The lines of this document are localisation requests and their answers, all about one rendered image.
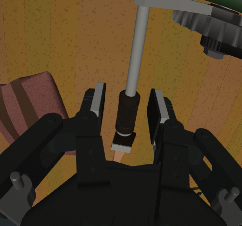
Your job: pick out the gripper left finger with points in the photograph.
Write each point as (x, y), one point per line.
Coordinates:
(88, 154)

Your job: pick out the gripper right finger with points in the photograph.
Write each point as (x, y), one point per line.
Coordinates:
(174, 161)

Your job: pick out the dark grey ratchet gear wheel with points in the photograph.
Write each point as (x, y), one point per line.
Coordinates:
(211, 24)

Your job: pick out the black knurled knob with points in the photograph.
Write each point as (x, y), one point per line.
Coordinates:
(223, 46)

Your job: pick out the dark grey shield plate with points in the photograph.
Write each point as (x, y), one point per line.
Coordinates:
(225, 15)

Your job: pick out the grey hex nut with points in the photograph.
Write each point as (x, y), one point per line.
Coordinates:
(214, 54)

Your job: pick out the grey lever with black grip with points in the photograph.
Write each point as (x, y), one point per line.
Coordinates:
(137, 50)

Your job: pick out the red cloth with brown stripes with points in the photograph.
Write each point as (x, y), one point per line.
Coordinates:
(37, 93)

